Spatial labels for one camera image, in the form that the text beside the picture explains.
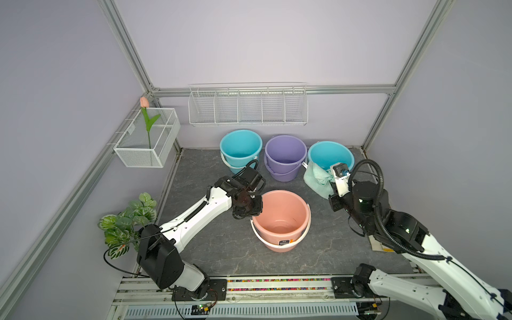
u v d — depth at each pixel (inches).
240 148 40.0
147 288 29.7
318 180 26.1
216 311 27.8
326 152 38.0
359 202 17.5
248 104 38.8
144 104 32.7
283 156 42.6
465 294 15.2
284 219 34.8
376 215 16.5
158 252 15.8
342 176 20.4
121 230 24.1
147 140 31.9
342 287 28.9
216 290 29.1
